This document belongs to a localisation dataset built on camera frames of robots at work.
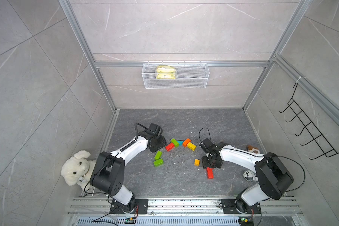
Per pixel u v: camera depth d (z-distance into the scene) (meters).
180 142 0.96
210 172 0.84
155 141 0.68
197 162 0.88
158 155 0.90
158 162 0.88
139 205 0.74
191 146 0.95
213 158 0.68
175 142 0.96
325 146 0.61
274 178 0.44
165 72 0.88
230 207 0.72
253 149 0.92
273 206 0.75
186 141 0.96
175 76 0.88
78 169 0.70
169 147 0.94
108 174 0.45
